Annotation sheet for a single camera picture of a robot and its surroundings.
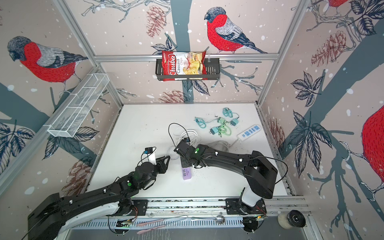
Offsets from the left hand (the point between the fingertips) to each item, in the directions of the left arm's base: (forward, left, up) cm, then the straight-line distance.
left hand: (168, 158), depth 79 cm
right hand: (-1, -8, -5) cm, 10 cm away
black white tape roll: (-28, -55, 0) cm, 62 cm away
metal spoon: (-26, -26, -9) cm, 38 cm away
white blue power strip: (+24, -55, -8) cm, 61 cm away
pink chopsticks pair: (-27, +4, -11) cm, 29 cm away
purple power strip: (-5, -9, -9) cm, 14 cm away
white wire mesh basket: (+23, +48, +19) cm, 57 cm away
